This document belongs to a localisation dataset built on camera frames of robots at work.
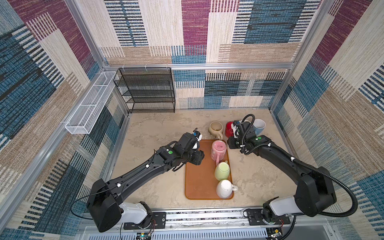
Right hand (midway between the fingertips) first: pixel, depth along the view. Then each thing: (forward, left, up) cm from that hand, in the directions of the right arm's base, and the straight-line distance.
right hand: (231, 143), depth 87 cm
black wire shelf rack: (+43, +54, +6) cm, 69 cm away
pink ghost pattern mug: (-4, +8, -1) cm, 9 cm away
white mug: (-24, +7, -3) cm, 25 cm away
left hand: (-9, +18, +6) cm, 21 cm away
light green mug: (-15, +7, -3) cm, 17 cm away
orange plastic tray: (-19, +19, -8) cm, 27 cm away
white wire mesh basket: (+1, +74, +22) cm, 77 cm away
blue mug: (+15, -21, -4) cm, 26 cm away
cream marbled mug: (+17, +6, -9) cm, 20 cm away
